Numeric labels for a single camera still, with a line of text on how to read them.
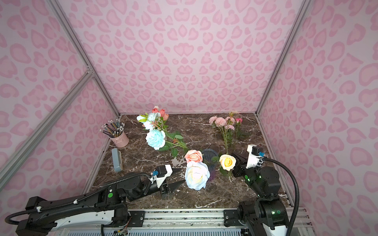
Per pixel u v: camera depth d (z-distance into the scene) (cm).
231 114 110
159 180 50
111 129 95
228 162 47
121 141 96
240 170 56
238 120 110
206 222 72
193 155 48
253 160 55
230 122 107
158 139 51
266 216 44
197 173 44
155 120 52
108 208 47
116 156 91
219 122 103
